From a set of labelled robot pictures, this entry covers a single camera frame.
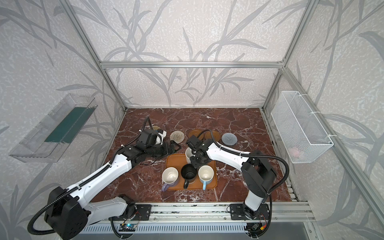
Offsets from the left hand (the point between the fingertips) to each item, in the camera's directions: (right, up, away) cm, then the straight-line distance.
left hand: (178, 146), depth 78 cm
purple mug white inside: (-6, -20, +7) cm, 22 cm away
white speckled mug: (+5, -6, +7) cm, 10 cm away
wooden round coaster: (+8, +5, +27) cm, 29 cm away
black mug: (+5, -18, +7) cm, 20 cm away
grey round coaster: (+32, +1, +24) cm, 39 cm away
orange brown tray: (-3, -11, +12) cm, 17 cm away
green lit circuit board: (-23, -38, -7) cm, 45 cm away
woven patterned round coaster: (-4, +2, +24) cm, 25 cm away
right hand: (+9, -9, +8) cm, 15 cm away
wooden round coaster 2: (+22, +3, +26) cm, 34 cm away
